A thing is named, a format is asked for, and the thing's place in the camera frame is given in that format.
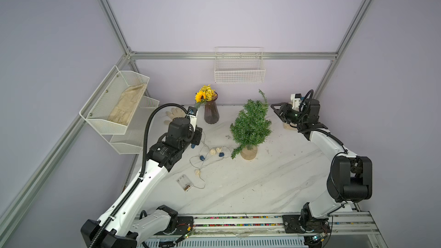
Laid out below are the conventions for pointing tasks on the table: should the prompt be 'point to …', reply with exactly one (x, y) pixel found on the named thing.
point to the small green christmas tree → (251, 128)
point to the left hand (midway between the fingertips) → (194, 129)
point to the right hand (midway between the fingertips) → (273, 109)
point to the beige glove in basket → (124, 109)
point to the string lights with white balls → (207, 155)
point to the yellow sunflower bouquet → (205, 94)
